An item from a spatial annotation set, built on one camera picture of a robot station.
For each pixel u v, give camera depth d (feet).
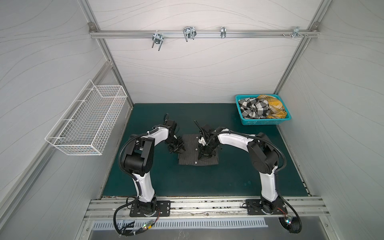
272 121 3.35
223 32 2.56
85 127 2.25
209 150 2.63
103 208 2.46
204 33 2.57
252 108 3.53
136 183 1.78
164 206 2.42
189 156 2.90
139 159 1.66
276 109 3.41
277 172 1.75
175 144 2.74
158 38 2.62
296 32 2.51
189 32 2.51
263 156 1.70
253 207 2.35
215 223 2.31
